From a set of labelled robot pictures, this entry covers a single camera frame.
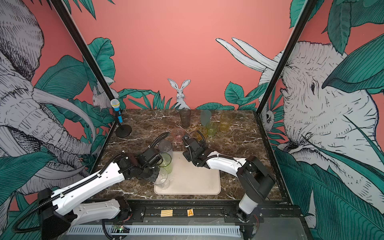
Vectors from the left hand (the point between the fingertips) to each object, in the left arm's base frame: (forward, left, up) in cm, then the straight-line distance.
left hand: (155, 173), depth 75 cm
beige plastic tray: (+1, -16, -13) cm, 20 cm away
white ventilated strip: (-24, -16, -13) cm, 31 cm away
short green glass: (+37, -34, -11) cm, 51 cm away
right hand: (+17, -19, -3) cm, 26 cm away
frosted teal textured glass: (+51, -31, -14) cm, 61 cm away
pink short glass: (+31, -10, -9) cm, 33 cm away
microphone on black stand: (+37, +32, -14) cm, 51 cm away
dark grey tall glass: (+43, -14, -3) cm, 46 cm away
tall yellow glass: (+35, -42, -4) cm, 55 cm away
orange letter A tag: (-16, -17, -12) cm, 27 cm away
